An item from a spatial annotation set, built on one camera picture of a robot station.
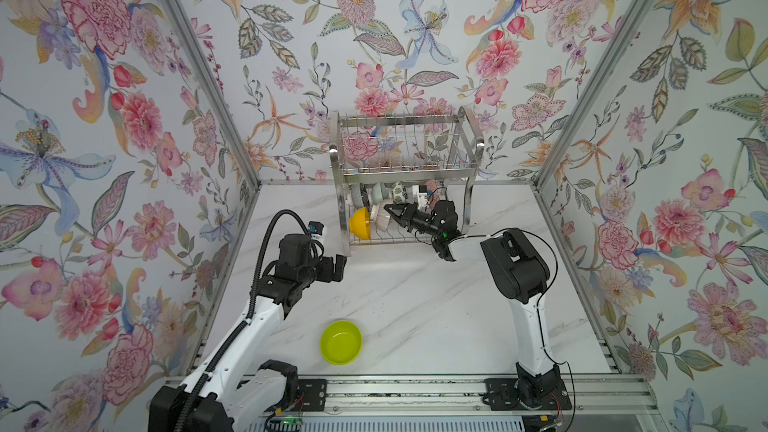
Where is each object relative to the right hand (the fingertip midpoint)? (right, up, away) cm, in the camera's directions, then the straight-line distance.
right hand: (384, 207), depth 92 cm
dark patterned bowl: (-7, +3, +14) cm, 15 cm away
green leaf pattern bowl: (+5, +5, +10) cm, 12 cm away
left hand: (-14, -14, -10) cm, 22 cm away
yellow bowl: (-8, -5, +3) cm, 10 cm away
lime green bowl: (-12, -37, -10) cm, 40 cm away
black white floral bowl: (+15, +7, +6) cm, 18 cm away
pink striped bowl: (-1, -4, +1) cm, 4 cm away
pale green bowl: (-2, +5, +9) cm, 11 cm away
